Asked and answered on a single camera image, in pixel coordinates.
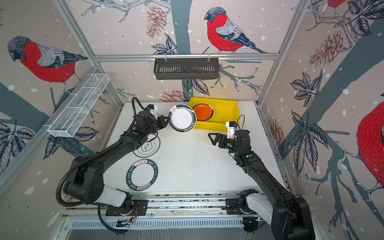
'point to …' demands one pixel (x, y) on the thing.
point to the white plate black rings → (149, 148)
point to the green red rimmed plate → (204, 112)
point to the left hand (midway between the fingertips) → (170, 117)
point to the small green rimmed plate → (182, 118)
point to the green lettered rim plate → (141, 175)
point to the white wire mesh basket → (78, 105)
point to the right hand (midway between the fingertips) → (212, 137)
